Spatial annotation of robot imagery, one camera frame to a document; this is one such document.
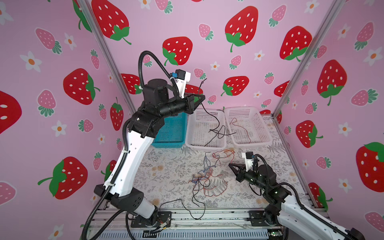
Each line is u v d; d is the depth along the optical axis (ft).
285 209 1.82
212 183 2.82
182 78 1.57
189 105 1.59
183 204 2.63
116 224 2.37
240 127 3.67
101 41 2.57
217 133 3.45
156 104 1.38
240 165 2.32
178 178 2.90
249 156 2.24
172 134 3.61
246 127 3.68
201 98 1.85
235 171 2.44
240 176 2.31
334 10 2.28
